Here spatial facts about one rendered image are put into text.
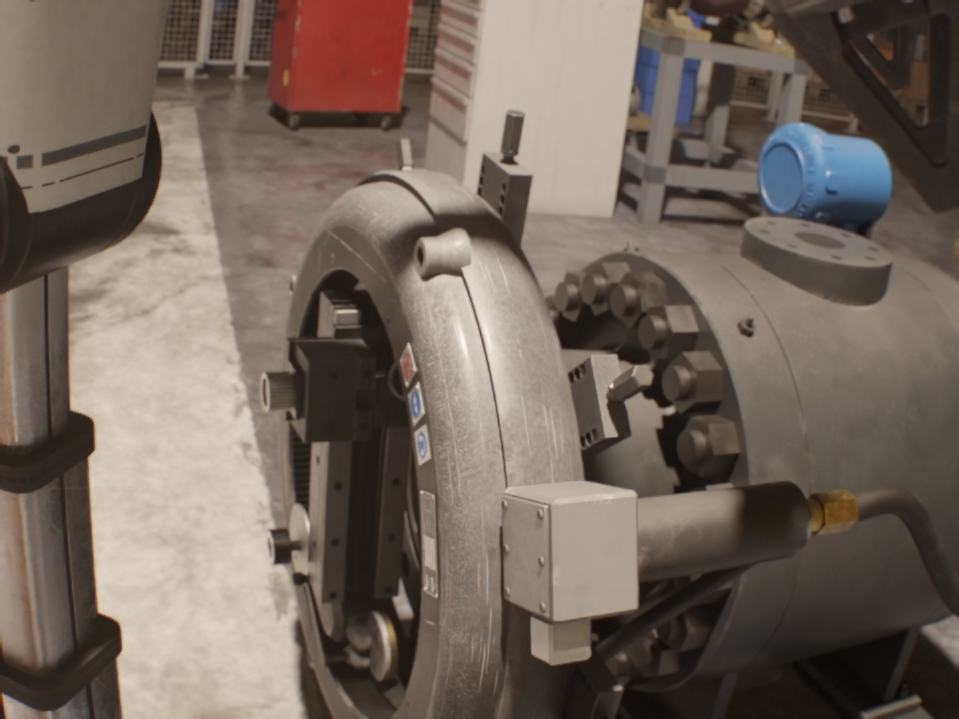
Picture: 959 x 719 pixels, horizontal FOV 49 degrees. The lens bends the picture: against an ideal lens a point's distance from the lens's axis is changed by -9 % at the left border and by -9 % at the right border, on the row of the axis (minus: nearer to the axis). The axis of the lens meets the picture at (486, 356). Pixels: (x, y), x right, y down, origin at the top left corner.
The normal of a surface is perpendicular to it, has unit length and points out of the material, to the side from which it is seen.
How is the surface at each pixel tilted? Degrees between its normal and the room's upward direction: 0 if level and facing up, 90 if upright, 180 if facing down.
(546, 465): 57
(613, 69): 90
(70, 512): 90
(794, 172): 90
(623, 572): 67
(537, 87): 90
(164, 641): 0
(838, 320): 25
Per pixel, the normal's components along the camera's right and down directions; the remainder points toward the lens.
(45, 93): 0.86, 0.30
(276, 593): 0.12, -0.92
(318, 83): 0.44, 0.37
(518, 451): 0.36, -0.22
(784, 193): -0.92, 0.04
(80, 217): 0.91, 0.37
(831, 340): 0.30, -0.57
